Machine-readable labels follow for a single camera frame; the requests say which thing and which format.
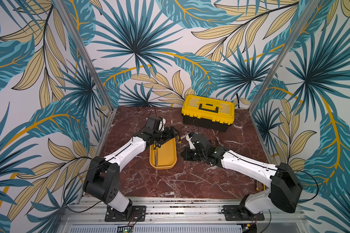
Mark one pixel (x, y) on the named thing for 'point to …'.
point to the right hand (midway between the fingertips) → (180, 154)
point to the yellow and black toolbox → (207, 114)
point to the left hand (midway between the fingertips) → (175, 136)
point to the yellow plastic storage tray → (166, 155)
